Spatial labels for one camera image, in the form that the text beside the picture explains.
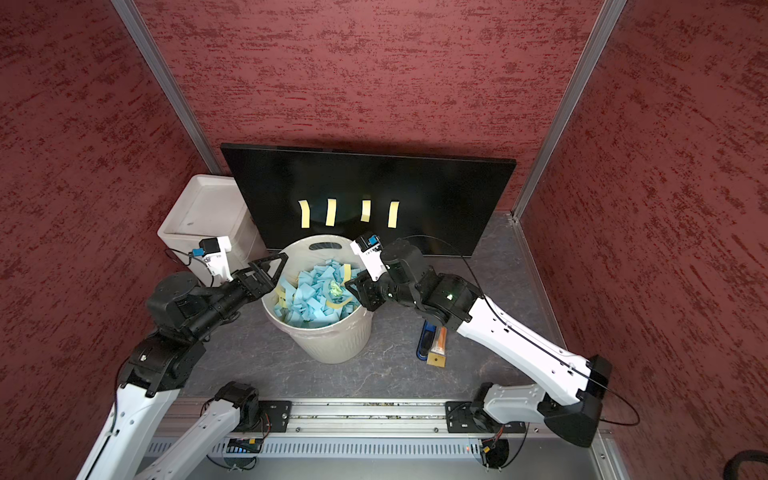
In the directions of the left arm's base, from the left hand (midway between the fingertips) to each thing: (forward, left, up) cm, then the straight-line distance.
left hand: (278, 268), depth 63 cm
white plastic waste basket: (-11, -5, -16) cm, 20 cm away
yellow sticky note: (-3, -11, -12) cm, 17 cm away
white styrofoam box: (+29, +31, -10) cm, 44 cm away
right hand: (-2, -17, -4) cm, 17 cm away
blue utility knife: (-4, -35, -32) cm, 47 cm away
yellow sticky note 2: (+6, -13, -11) cm, 18 cm away
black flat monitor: (+43, -45, -22) cm, 66 cm away
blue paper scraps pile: (+1, -6, -14) cm, 15 cm away
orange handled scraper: (-7, -38, -33) cm, 51 cm away
